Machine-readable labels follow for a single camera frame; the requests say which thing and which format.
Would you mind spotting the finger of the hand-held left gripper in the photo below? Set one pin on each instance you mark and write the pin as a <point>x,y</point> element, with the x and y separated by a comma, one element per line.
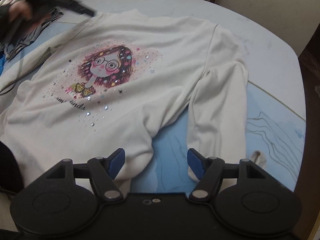
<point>80,7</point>

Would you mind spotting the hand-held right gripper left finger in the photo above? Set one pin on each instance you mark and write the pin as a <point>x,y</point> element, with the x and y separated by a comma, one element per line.
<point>116,163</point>

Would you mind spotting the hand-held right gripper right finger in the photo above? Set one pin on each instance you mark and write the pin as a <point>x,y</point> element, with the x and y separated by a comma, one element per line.
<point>196,164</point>

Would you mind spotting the white printed sweatshirt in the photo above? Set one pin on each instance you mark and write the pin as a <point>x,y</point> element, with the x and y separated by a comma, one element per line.
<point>162,80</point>

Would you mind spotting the person's left forearm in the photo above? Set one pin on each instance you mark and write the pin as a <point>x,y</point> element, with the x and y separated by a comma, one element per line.
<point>5,25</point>

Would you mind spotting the grey folded clothes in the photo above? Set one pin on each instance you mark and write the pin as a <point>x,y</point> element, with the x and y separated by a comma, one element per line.
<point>30,36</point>

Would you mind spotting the person's left hand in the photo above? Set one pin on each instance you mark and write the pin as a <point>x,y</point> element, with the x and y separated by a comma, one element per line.
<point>21,11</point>

